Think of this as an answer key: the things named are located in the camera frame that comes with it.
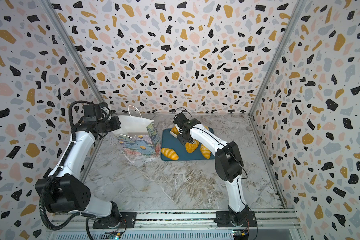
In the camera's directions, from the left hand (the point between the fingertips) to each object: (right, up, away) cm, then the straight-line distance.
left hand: (119, 118), depth 81 cm
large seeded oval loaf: (+39, -18, +16) cm, 46 cm away
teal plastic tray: (+26, -16, +22) cm, 37 cm away
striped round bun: (+27, -7, +24) cm, 37 cm away
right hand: (+34, -9, +11) cm, 37 cm away
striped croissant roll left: (+26, -21, +14) cm, 36 cm away
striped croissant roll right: (+49, -21, +14) cm, 55 cm away
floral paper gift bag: (+12, -9, -5) cm, 16 cm away
